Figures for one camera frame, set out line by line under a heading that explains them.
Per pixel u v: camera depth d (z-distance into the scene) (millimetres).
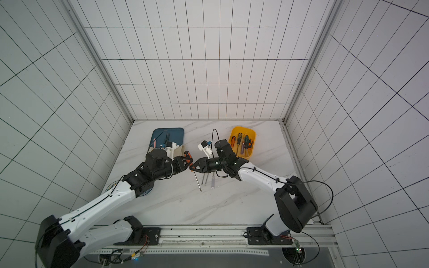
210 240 727
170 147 699
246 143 1041
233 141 1077
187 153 759
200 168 774
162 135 1129
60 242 372
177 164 657
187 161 743
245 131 1097
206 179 912
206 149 737
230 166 633
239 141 1067
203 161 707
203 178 912
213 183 897
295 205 426
